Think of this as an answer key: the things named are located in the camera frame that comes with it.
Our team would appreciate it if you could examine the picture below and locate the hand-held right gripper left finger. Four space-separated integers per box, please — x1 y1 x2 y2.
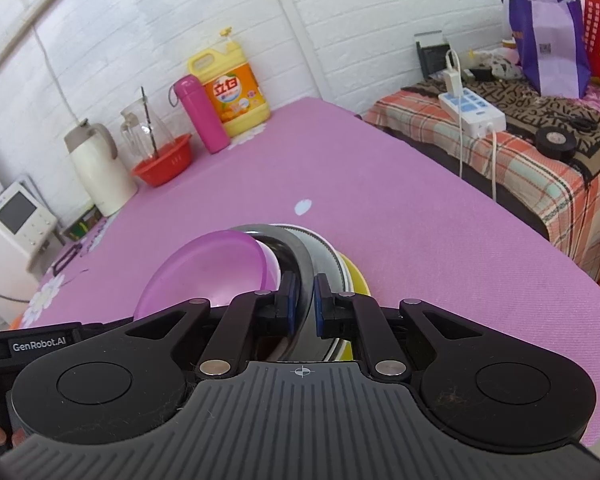
115 271 299 378

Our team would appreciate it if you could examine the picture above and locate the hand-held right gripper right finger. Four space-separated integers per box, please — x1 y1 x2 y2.
312 272 486 380

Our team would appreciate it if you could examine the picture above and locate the white plate with patterned rim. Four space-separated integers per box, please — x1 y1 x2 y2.
285 225 352 361

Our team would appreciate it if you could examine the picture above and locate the yellow plastic plate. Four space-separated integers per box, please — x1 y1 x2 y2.
337 254 372 363

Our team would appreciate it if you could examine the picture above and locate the stainless steel bowl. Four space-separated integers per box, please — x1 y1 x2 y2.
228 222 343 363

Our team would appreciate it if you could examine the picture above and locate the purple plastic bowl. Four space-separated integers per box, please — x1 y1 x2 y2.
134 230 282 321

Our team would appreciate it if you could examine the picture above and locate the white appliance with screen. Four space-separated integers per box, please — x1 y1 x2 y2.
0 181 61 286

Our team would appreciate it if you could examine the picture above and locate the pink floral tablecloth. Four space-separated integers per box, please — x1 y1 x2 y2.
7 97 600 448

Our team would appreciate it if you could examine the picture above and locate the cream thermal carafe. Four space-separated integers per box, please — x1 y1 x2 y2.
63 118 139 217

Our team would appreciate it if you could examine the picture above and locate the red plastic basket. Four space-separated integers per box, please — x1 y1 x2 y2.
131 133 193 188

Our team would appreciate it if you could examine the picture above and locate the pink thermos bottle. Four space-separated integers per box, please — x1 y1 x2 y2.
168 74 231 155

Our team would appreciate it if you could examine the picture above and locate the yellow detergent bottle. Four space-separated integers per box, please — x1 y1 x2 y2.
187 28 272 138

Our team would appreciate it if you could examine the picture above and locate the glass pitcher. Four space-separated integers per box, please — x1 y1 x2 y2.
120 97 177 161

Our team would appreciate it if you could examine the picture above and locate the dark stirring stick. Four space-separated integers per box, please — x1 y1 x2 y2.
140 86 161 160

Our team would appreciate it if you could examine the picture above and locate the white power strip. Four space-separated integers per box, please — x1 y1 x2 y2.
438 87 507 137

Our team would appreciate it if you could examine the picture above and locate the orange plaid blanket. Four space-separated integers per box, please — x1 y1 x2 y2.
362 82 600 281

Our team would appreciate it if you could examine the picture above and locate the white charger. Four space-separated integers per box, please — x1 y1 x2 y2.
442 50 463 96

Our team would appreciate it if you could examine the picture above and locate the white vertical pipe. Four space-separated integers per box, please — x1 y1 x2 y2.
259 0 327 102

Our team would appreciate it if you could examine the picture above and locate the black box device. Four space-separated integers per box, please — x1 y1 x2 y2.
414 31 453 81

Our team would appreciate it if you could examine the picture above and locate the black tape roll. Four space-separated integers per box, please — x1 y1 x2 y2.
536 126 578 162

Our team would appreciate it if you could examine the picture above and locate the leopard print cloth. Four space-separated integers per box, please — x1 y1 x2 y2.
402 77 600 176

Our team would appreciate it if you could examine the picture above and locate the white patterned pouch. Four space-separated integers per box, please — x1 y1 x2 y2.
485 45 525 81

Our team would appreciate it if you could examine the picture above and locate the purple gift bag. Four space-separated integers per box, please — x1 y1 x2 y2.
502 0 593 100

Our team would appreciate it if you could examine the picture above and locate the black frame holder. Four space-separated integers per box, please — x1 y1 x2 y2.
52 244 84 277

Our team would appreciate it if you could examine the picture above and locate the white power strip cable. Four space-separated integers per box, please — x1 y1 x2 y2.
489 130 499 202

